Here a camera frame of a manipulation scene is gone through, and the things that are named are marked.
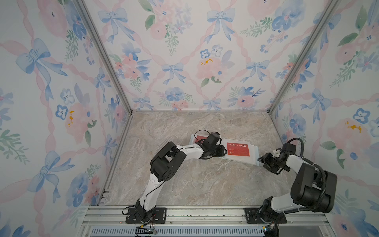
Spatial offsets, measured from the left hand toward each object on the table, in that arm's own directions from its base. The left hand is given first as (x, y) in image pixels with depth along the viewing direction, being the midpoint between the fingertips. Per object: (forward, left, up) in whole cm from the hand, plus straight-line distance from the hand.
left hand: (227, 151), depth 93 cm
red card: (+4, -8, -3) cm, 9 cm away
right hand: (-5, -22, -3) cm, 22 cm away
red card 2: (+13, +17, -3) cm, 22 cm away
